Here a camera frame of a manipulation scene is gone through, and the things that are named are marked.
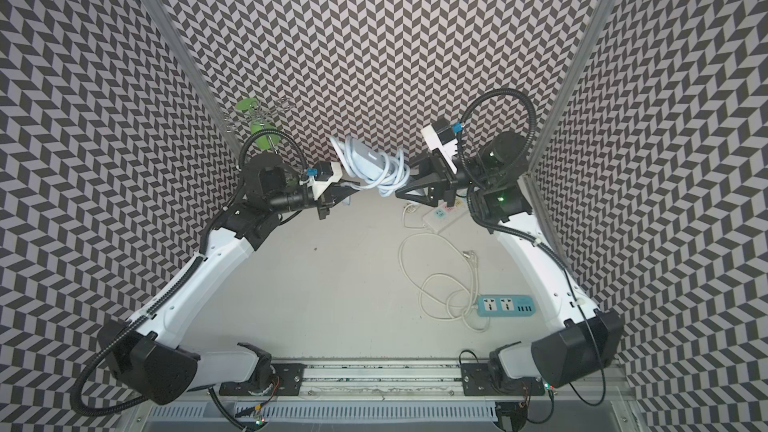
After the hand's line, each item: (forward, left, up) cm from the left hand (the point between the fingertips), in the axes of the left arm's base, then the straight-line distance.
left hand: (355, 185), depth 67 cm
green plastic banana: (+18, +26, -1) cm, 32 cm away
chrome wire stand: (+42, +39, -10) cm, 58 cm away
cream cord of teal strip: (-12, -21, -35) cm, 43 cm away
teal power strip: (-16, -39, -33) cm, 54 cm away
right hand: (-11, -10, +10) cm, 17 cm away
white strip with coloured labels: (+15, -25, -33) cm, 44 cm away
